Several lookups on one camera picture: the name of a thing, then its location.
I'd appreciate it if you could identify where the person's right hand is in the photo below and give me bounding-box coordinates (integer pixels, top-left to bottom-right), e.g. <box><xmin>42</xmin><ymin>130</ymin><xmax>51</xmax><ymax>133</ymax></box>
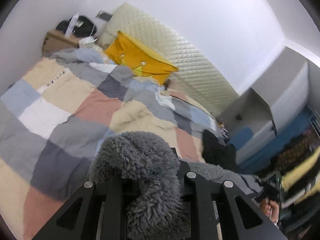
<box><xmin>259</xmin><ymin>198</ymin><xmax>280</xmax><ymax>224</ymax></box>

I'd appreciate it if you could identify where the grey fleece jacket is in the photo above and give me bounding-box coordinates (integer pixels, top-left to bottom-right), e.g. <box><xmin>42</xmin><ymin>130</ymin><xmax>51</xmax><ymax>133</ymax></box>
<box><xmin>88</xmin><ymin>130</ymin><xmax>263</xmax><ymax>240</ymax></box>

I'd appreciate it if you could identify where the pile of yellow clothes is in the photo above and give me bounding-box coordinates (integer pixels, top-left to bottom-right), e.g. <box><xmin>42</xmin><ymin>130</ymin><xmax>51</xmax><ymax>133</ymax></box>
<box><xmin>281</xmin><ymin>147</ymin><xmax>319</xmax><ymax>209</ymax></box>

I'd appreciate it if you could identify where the blue padded board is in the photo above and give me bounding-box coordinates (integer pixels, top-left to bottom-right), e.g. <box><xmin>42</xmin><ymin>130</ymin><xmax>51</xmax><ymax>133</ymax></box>
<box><xmin>229</xmin><ymin>127</ymin><xmax>253</xmax><ymax>150</ymax></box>

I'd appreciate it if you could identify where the blue curtain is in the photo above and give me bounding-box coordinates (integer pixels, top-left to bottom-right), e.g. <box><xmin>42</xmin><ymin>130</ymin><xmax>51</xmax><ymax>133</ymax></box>
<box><xmin>240</xmin><ymin>106</ymin><xmax>314</xmax><ymax>174</ymax></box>

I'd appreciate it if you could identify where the black jacket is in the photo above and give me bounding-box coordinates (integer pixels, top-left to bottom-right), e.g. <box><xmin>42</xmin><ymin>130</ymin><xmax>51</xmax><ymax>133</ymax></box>
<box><xmin>202</xmin><ymin>129</ymin><xmax>239</xmax><ymax>172</ymax></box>

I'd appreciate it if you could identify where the grey wardrobe cabinet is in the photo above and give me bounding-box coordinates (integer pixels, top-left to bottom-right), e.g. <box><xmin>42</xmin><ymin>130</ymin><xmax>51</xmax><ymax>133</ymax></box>
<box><xmin>218</xmin><ymin>47</ymin><xmax>310</xmax><ymax>165</ymax></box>

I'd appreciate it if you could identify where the cream quilted headboard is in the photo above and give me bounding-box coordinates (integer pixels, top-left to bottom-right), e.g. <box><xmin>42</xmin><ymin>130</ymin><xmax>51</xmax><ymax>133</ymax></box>
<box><xmin>99</xmin><ymin>3</ymin><xmax>239</xmax><ymax>116</ymax></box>

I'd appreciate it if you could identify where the yellow pillow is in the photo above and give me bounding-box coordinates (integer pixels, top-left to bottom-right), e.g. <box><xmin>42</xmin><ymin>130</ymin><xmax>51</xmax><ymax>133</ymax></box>
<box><xmin>104</xmin><ymin>31</ymin><xmax>178</xmax><ymax>85</ymax></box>

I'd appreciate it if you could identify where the patchwork checked quilt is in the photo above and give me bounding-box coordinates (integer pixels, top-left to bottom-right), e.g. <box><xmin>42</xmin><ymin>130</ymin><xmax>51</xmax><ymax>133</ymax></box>
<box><xmin>1</xmin><ymin>49</ymin><xmax>221</xmax><ymax>239</ymax></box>

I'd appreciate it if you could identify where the white crumpled tissue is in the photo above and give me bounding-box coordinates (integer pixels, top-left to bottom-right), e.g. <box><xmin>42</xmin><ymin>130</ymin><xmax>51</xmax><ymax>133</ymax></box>
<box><xmin>78</xmin><ymin>36</ymin><xmax>97</xmax><ymax>48</ymax></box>

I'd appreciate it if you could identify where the black bag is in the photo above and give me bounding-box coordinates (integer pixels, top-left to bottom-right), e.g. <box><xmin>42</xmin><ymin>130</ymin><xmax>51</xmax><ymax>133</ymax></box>
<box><xmin>56</xmin><ymin>15</ymin><xmax>97</xmax><ymax>38</ymax></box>

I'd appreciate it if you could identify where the wooden nightstand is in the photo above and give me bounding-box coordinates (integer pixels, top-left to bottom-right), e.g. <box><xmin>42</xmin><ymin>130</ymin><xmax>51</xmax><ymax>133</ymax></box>
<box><xmin>42</xmin><ymin>30</ymin><xmax>80</xmax><ymax>56</ymax></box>

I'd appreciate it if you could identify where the grey wall socket plate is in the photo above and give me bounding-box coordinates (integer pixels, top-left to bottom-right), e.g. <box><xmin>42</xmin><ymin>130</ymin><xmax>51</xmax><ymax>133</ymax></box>
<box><xmin>96</xmin><ymin>10</ymin><xmax>113</xmax><ymax>22</ymax></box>

